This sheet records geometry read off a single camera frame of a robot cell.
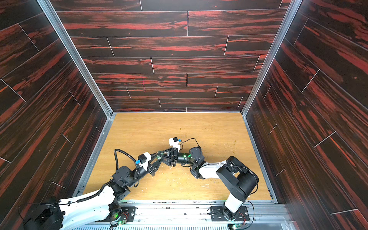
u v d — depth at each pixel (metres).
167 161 0.71
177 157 0.66
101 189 0.56
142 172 0.65
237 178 0.47
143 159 0.59
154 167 0.65
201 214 0.75
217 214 0.73
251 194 0.47
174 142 0.74
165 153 0.69
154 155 0.69
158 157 0.68
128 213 0.72
